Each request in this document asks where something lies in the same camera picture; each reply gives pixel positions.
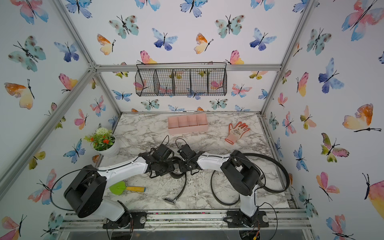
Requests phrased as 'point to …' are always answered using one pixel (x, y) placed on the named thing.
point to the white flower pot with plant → (104, 142)
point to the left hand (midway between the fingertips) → (176, 168)
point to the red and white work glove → (235, 133)
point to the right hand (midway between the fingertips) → (183, 165)
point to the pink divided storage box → (187, 124)
